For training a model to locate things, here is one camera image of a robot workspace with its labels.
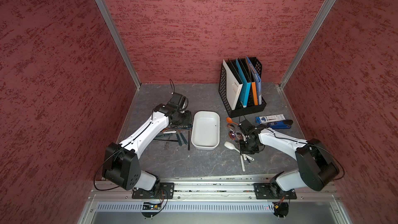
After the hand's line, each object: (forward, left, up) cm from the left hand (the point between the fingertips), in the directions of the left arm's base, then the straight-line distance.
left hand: (187, 123), depth 83 cm
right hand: (-12, -32, -14) cm, 37 cm away
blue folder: (+18, -39, +15) cm, 46 cm away
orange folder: (+18, -40, +6) cm, 44 cm away
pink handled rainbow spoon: (0, -26, -12) cm, 29 cm away
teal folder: (+15, -32, +10) cm, 37 cm away
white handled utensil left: (+1, +11, -13) cm, 17 cm away
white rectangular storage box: (+5, -10, -18) cm, 21 cm away
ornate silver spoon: (-8, +13, -14) cm, 21 cm away
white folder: (+16, -26, +13) cm, 34 cm away
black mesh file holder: (+30, -22, -3) cm, 37 cm away
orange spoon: (+10, -26, -13) cm, 31 cm away
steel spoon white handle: (-17, -31, -13) cm, 38 cm away
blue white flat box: (+11, -53, -13) cm, 56 cm away
